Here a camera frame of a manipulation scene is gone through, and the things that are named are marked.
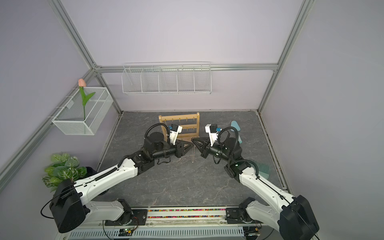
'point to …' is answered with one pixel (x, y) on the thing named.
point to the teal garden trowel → (234, 124)
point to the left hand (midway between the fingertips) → (193, 146)
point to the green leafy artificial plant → (64, 167)
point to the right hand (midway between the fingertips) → (191, 139)
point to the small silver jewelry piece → (193, 150)
